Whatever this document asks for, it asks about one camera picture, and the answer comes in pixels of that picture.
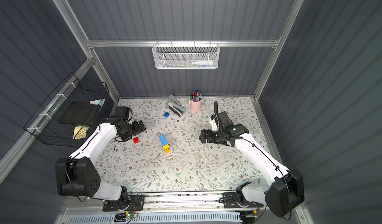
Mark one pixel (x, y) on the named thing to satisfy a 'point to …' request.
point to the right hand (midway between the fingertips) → (207, 139)
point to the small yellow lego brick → (167, 151)
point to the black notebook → (79, 113)
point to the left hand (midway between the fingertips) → (141, 132)
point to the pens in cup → (196, 96)
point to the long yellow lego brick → (166, 147)
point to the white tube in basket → (203, 62)
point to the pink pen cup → (196, 106)
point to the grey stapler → (175, 106)
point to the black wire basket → (45, 125)
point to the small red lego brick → (136, 140)
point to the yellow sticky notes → (79, 132)
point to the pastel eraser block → (100, 101)
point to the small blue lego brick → (166, 114)
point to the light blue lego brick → (163, 140)
